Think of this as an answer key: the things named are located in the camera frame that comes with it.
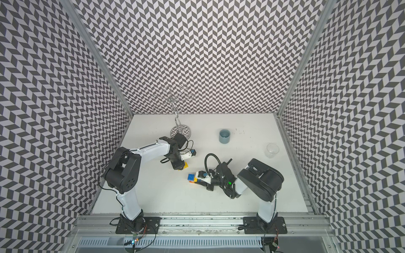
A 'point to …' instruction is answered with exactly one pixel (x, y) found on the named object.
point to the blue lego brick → (191, 177)
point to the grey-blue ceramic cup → (224, 136)
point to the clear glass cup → (271, 149)
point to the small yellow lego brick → (195, 179)
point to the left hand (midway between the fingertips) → (178, 165)
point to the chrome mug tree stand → (179, 128)
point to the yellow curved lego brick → (185, 165)
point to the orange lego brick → (191, 182)
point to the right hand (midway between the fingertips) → (198, 179)
